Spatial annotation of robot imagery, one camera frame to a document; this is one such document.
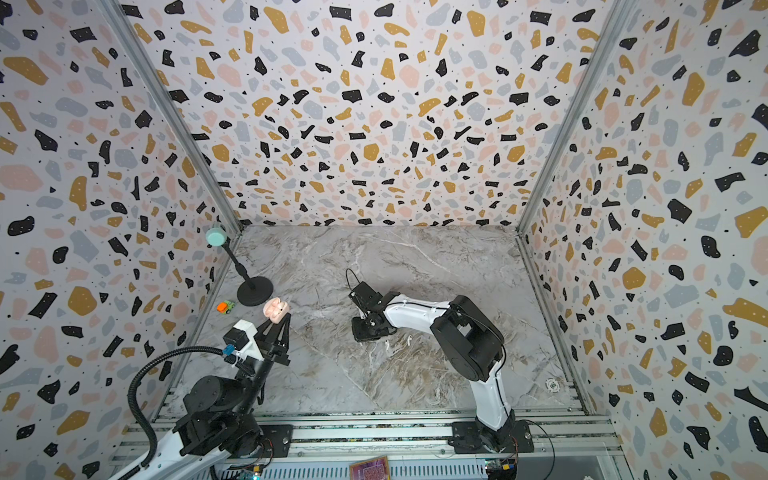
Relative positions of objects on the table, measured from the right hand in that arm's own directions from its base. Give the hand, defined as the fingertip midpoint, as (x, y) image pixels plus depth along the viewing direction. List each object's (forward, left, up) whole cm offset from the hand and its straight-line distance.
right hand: (356, 332), depth 90 cm
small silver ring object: (-13, -56, -4) cm, 58 cm away
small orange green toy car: (+8, +42, +1) cm, 43 cm away
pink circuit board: (-34, -8, 0) cm, 34 cm away
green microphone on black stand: (+15, +37, -1) cm, 39 cm away
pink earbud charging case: (-8, +13, +28) cm, 31 cm away
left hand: (-7, +11, +26) cm, 29 cm away
